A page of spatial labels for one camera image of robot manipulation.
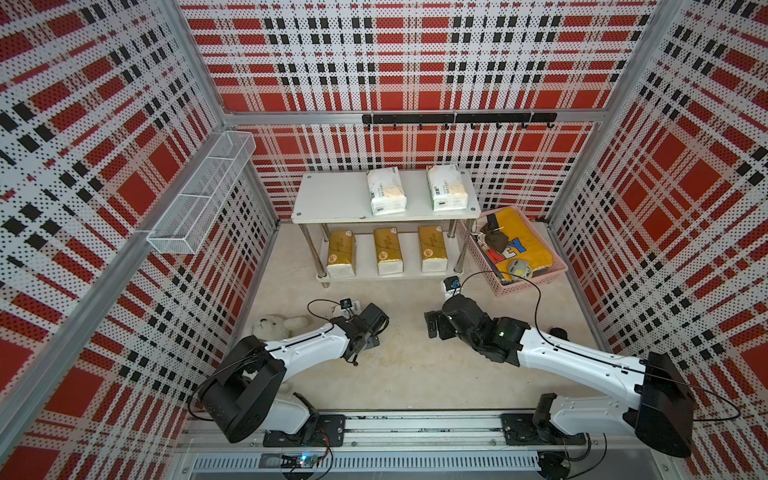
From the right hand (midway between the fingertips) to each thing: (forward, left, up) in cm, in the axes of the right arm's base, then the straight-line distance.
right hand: (445, 311), depth 80 cm
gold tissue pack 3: (+23, +2, -1) cm, 23 cm away
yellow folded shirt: (+28, -31, -6) cm, 42 cm away
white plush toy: (-2, +49, -6) cm, 49 cm away
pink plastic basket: (+32, -18, -6) cm, 37 cm away
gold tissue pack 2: (+21, +16, 0) cm, 27 cm away
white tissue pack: (+1, +24, +1) cm, 24 cm away
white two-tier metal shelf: (+24, +32, +19) cm, 45 cm away
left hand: (-2, +25, -13) cm, 28 cm away
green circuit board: (-32, +36, -12) cm, 50 cm away
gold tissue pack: (+21, +31, 0) cm, 37 cm away
